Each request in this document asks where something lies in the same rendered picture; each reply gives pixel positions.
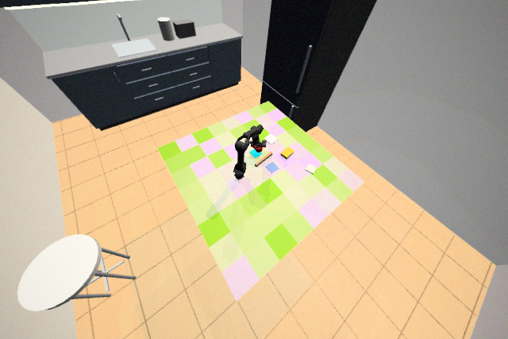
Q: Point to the white flat square pad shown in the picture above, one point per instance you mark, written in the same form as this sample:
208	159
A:
271	139

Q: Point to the tan wooden plank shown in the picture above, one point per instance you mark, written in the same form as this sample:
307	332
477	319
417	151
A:
263	159

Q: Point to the yellow flat block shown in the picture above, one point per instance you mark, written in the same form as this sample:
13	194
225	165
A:
287	152

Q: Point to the cream flat square block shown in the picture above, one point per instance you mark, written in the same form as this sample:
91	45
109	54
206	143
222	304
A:
310	168

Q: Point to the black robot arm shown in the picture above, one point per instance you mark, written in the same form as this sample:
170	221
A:
241	147

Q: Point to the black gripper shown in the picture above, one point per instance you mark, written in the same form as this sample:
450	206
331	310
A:
257	143

